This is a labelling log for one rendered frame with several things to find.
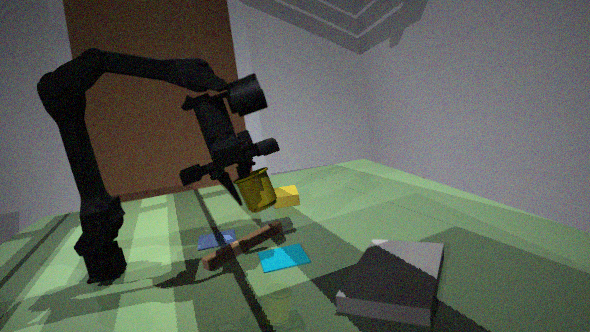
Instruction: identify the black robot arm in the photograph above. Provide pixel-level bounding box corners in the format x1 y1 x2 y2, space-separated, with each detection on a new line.
37 48 267 284

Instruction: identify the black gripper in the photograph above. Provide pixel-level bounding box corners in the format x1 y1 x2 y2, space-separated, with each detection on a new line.
179 120 280 206

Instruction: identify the brown rectangular bar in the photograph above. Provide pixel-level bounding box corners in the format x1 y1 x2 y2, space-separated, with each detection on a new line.
202 221 283 271

